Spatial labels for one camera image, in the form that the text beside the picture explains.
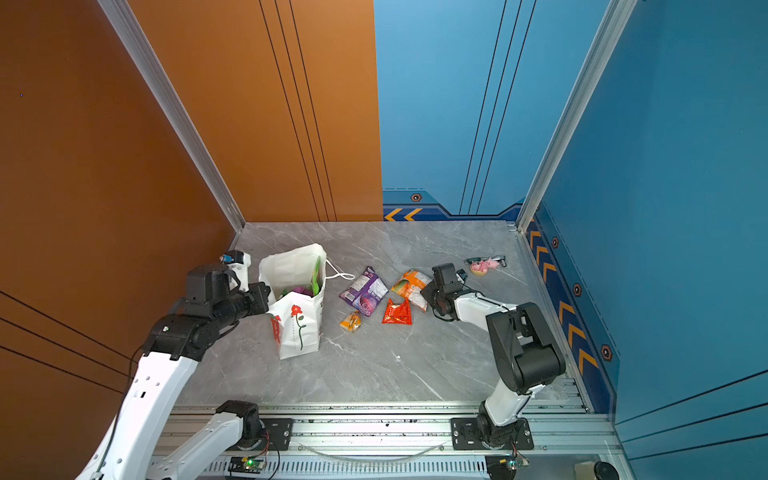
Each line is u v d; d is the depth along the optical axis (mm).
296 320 772
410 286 966
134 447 386
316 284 790
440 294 737
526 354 472
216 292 528
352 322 888
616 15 698
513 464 696
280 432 738
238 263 622
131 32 720
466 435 724
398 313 919
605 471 609
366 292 963
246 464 710
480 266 1040
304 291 734
